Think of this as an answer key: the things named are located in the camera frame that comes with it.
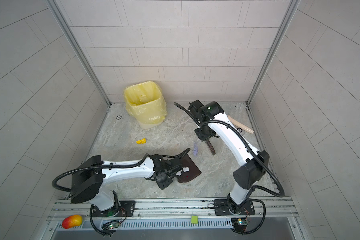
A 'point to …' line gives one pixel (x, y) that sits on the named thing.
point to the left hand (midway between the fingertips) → (168, 182)
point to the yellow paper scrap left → (142, 141)
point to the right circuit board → (240, 224)
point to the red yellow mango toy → (71, 221)
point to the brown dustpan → (194, 170)
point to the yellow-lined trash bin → (145, 103)
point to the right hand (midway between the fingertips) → (205, 137)
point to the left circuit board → (110, 224)
